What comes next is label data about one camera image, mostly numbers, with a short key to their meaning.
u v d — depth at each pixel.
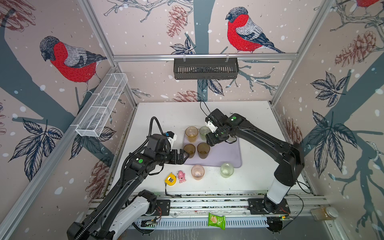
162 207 0.73
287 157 0.44
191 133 0.99
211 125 0.67
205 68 1.04
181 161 0.63
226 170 0.85
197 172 0.85
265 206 0.67
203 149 0.86
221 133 0.65
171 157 0.64
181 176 0.82
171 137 0.67
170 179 0.81
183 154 0.65
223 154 0.90
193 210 0.73
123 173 0.47
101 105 0.78
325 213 0.65
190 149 0.92
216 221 0.68
